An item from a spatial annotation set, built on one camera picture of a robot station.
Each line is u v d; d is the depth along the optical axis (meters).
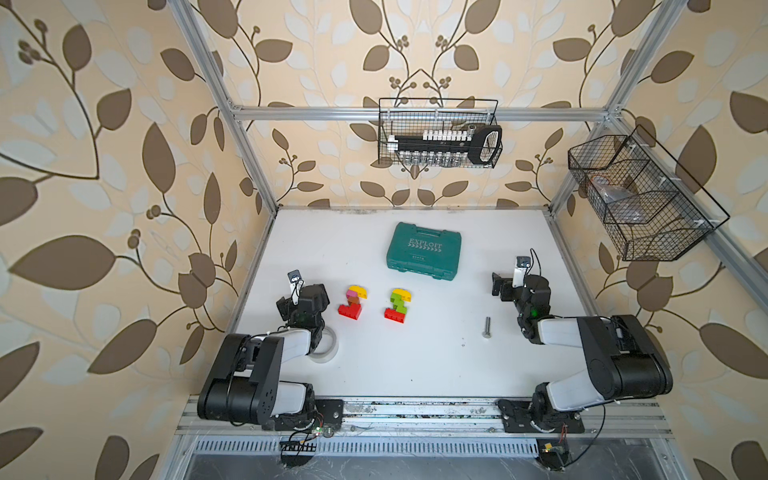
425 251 1.02
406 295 0.95
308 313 0.71
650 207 0.73
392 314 0.90
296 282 0.77
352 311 0.91
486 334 0.88
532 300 0.72
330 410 0.75
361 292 0.96
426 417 0.75
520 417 0.74
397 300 0.94
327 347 0.85
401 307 0.93
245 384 0.43
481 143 0.84
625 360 0.46
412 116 0.91
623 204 0.70
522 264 0.81
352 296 0.94
